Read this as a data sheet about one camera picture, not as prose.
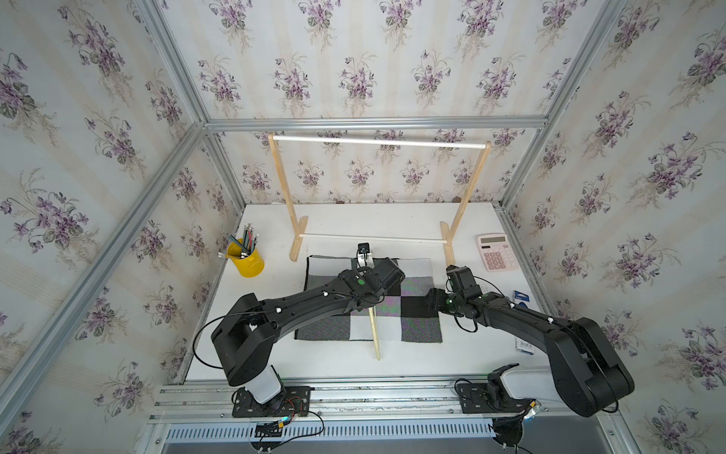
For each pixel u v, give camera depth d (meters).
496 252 1.02
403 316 0.88
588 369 0.42
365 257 0.75
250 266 0.93
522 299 0.91
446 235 1.08
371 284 0.61
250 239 0.92
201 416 0.72
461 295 0.71
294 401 0.73
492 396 0.66
